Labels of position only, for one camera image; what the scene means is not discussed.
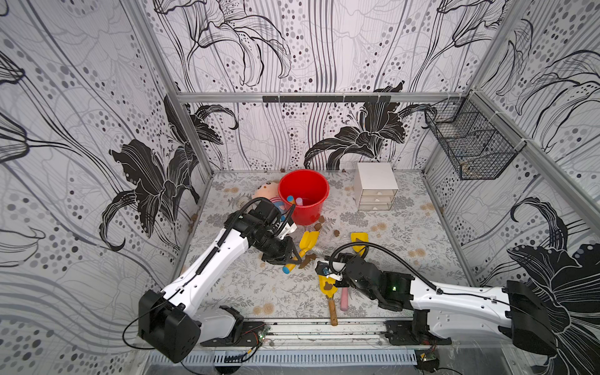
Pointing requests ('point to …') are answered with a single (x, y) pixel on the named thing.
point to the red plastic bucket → (312, 187)
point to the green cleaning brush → (320, 251)
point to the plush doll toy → (270, 191)
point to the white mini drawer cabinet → (376, 186)
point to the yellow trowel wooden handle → (328, 287)
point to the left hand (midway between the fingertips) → (297, 266)
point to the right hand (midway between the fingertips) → (331, 254)
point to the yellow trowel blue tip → (291, 199)
